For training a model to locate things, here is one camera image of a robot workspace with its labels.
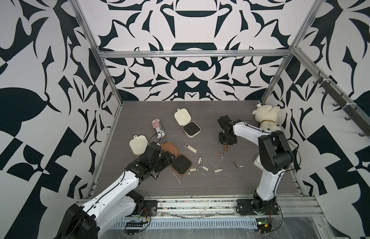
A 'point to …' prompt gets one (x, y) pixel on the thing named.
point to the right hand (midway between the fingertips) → (223, 139)
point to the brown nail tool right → (237, 165)
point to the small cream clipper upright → (200, 160)
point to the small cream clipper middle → (204, 168)
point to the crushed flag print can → (156, 124)
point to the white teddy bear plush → (266, 115)
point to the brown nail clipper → (226, 147)
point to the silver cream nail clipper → (190, 148)
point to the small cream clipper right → (218, 170)
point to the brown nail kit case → (182, 164)
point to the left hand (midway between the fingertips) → (171, 156)
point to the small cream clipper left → (194, 169)
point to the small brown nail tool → (218, 153)
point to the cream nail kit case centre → (191, 128)
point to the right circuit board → (263, 225)
